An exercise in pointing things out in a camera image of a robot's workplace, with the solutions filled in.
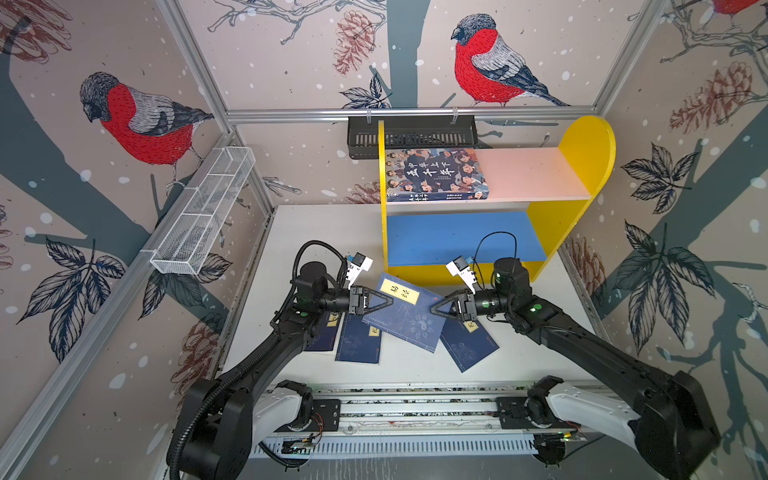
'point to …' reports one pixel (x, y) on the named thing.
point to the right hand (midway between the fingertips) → (432, 314)
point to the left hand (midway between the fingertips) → (387, 308)
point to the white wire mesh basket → (181, 246)
